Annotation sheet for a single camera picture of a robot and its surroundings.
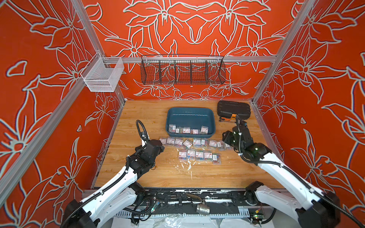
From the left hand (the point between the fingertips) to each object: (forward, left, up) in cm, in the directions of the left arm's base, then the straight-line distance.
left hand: (152, 142), depth 81 cm
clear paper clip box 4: (+6, -21, -10) cm, 24 cm away
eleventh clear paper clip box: (-1, -23, -11) cm, 26 cm away
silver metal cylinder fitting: (-30, -30, -9) cm, 43 cm away
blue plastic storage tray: (+27, -23, -13) cm, 37 cm away
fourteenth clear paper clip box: (-2, -34, -10) cm, 35 cm away
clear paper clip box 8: (+5, -43, -10) cm, 44 cm away
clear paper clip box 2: (+6, -9, -10) cm, 15 cm away
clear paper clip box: (+7, -4, -10) cm, 13 cm away
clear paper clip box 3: (+6, -15, -10) cm, 19 cm away
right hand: (+6, -42, +4) cm, 42 cm away
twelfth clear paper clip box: (-3, -18, -10) cm, 21 cm away
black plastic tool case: (+37, -50, -7) cm, 62 cm away
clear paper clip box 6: (+7, -31, -10) cm, 33 cm away
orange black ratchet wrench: (+30, -49, -11) cm, 58 cm away
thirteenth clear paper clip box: (-2, -29, -10) cm, 30 cm away
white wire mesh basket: (+38, +39, +20) cm, 58 cm away
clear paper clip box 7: (+6, -37, -10) cm, 39 cm away
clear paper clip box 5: (+7, -27, -10) cm, 30 cm away
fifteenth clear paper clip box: (-3, -39, -11) cm, 41 cm away
